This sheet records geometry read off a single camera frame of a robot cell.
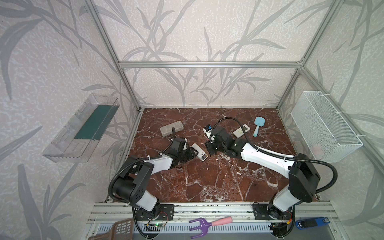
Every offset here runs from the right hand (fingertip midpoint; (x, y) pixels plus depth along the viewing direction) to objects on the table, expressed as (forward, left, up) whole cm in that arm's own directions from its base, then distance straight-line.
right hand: (206, 138), depth 84 cm
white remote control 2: (+14, -24, -15) cm, 31 cm away
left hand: (-1, +5, -10) cm, 11 cm away
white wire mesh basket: (-10, -52, +19) cm, 56 cm away
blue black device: (-39, -45, -10) cm, 61 cm away
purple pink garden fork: (-39, +1, -14) cm, 42 cm away
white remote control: (-3, +3, -14) cm, 15 cm away
